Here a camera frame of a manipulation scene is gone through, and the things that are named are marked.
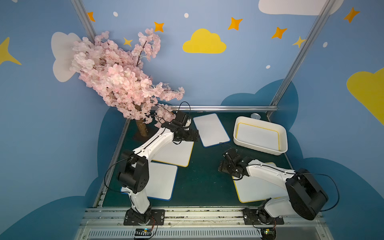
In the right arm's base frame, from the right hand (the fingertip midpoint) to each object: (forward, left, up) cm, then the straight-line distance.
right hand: (225, 167), depth 90 cm
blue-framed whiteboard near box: (+28, +8, 0) cm, 29 cm away
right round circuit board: (-31, -20, -5) cm, 37 cm away
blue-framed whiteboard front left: (-11, +37, +2) cm, 39 cm away
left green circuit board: (-35, +43, -4) cm, 55 cm away
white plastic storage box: (+29, -28, -3) cm, 41 cm away
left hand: (+13, +21, +14) cm, 28 cm away
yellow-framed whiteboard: (+9, +32, -3) cm, 33 cm away
